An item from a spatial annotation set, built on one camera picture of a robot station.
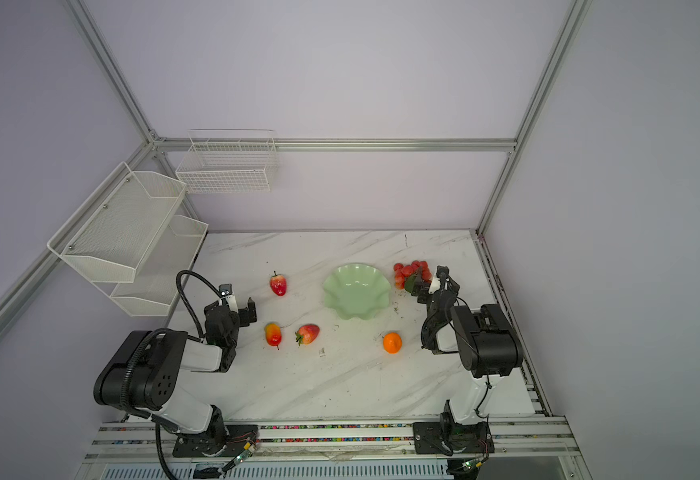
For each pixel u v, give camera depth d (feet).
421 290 2.85
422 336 2.55
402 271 3.26
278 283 3.31
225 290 2.64
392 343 2.83
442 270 2.68
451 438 2.21
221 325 2.36
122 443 2.45
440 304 2.64
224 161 3.14
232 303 2.74
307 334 2.90
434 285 2.75
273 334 2.89
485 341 1.64
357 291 3.32
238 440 2.41
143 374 1.50
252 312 2.91
